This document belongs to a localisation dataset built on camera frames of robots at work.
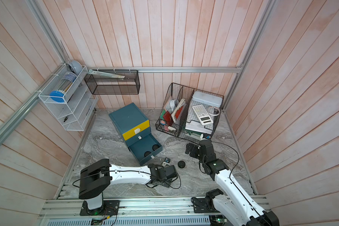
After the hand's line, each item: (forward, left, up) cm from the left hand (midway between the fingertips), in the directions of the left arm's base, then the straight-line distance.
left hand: (163, 181), depth 83 cm
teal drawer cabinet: (+27, +20, +21) cm, 40 cm away
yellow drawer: (+23, +16, +20) cm, 35 cm away
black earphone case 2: (+10, -11, +2) cm, 15 cm away
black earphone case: (+22, +6, +2) cm, 23 cm away
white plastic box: (+49, -30, +23) cm, 61 cm away
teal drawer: (+21, +13, +2) cm, 24 cm away
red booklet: (+44, -3, +6) cm, 45 cm away
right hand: (+17, -17, +13) cm, 28 cm away
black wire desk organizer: (+39, -16, +19) cm, 46 cm away
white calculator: (+35, -25, +22) cm, 48 cm away
